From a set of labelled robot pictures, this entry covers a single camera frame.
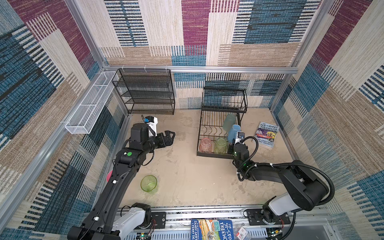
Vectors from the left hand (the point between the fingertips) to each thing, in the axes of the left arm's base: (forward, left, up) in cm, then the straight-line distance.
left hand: (168, 134), depth 74 cm
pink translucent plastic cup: (+7, -20, -22) cm, 31 cm away
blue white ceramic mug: (+9, -35, -12) cm, 38 cm away
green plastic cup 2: (-14, +13, -25) cm, 32 cm away
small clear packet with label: (-38, -33, -25) cm, 56 cm away
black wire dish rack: (+29, -33, -23) cm, 49 cm away
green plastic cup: (+3, -28, -17) cm, 33 cm away
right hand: (+7, -38, -17) cm, 42 cm away
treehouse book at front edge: (-36, -20, -24) cm, 48 cm away
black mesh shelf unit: (+47, +22, -8) cm, 52 cm away
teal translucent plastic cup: (+23, -37, -17) cm, 46 cm away
